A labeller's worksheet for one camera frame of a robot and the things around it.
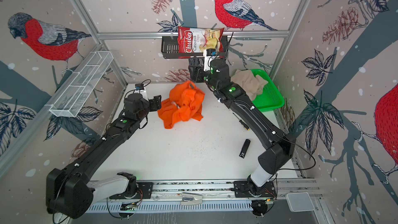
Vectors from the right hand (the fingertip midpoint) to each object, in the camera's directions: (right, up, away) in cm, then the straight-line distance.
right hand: (190, 70), depth 71 cm
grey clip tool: (+1, -60, -1) cm, 60 cm away
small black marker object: (+29, -41, +13) cm, 52 cm away
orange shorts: (-3, -16, +7) cm, 18 cm away
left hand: (-20, -12, +8) cm, 25 cm away
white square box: (+50, -61, -1) cm, 79 cm away
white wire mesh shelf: (-57, -6, +9) cm, 58 cm away
